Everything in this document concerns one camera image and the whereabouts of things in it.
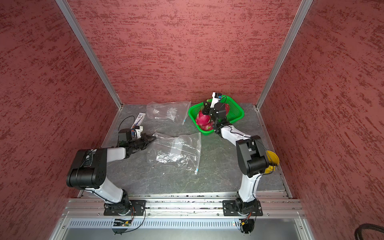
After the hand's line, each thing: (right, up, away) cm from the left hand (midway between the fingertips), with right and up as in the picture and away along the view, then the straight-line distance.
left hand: (156, 139), depth 92 cm
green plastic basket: (+56, +19, +18) cm, 61 cm away
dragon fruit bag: (+29, +13, -2) cm, 32 cm away
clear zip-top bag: (+9, +19, +24) cm, 32 cm away
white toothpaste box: (-18, +12, +17) cm, 28 cm away
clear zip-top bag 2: (+17, -6, -5) cm, 19 cm away
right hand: (+30, +23, 0) cm, 38 cm away
